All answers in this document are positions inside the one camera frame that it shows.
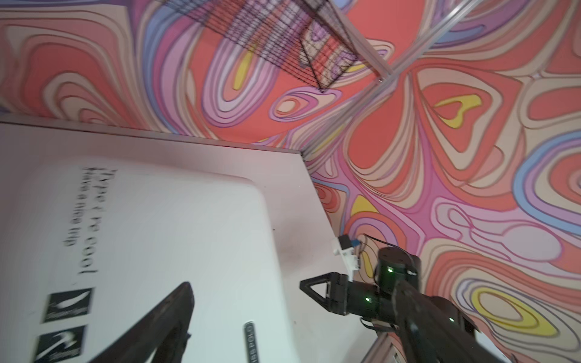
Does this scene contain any black white suitcase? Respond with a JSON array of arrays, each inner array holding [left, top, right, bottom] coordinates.
[[0, 153, 303, 363]]

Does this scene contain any black wire basket back wall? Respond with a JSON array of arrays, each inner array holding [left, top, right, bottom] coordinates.
[[163, 0, 359, 92]]

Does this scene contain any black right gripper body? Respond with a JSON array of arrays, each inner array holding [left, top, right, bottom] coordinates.
[[326, 246, 422, 325]]

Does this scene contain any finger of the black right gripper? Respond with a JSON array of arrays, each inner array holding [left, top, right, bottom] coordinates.
[[299, 272, 340, 311]]

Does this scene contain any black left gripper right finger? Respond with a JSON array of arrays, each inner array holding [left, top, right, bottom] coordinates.
[[392, 281, 500, 362]]

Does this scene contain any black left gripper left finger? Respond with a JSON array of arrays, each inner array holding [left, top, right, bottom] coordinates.
[[92, 281, 195, 362]]

